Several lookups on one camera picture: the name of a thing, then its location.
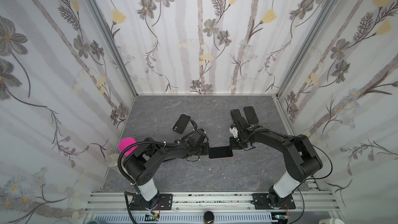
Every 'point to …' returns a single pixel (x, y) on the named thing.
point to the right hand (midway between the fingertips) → (227, 143)
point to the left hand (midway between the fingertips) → (208, 146)
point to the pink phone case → (224, 157)
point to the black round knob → (209, 216)
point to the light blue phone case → (236, 114)
